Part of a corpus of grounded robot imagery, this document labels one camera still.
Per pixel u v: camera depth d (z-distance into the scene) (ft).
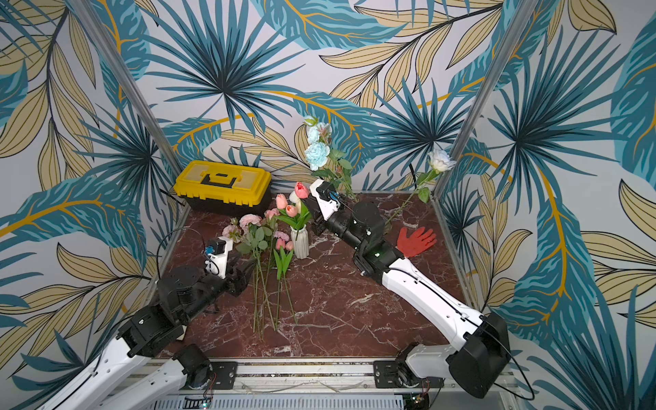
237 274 1.95
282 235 3.29
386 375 2.39
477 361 1.24
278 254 3.12
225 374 2.41
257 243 3.03
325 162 2.20
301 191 1.92
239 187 3.20
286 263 3.11
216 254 1.80
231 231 3.29
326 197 1.70
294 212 2.41
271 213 3.29
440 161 2.24
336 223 1.89
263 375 2.45
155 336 1.51
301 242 2.93
